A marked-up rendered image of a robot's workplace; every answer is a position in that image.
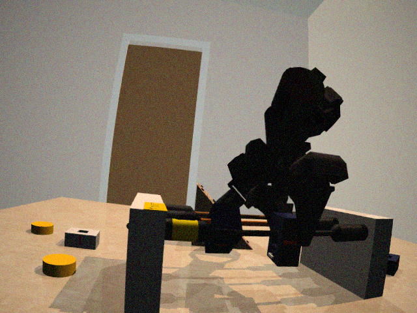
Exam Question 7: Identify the short orange and brown cylinder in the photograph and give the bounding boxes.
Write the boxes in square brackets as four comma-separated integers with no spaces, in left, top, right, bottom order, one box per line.
[31,221,54,235]
[42,254,76,278]

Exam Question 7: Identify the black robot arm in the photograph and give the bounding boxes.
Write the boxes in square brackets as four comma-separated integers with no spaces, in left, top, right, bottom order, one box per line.
[213,67,343,209]

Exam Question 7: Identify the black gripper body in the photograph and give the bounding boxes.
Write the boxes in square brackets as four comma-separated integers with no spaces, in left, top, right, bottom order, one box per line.
[246,132,349,207]

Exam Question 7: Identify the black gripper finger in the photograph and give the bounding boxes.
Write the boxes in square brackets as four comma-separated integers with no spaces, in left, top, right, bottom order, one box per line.
[253,201,293,228]
[284,183,335,246]

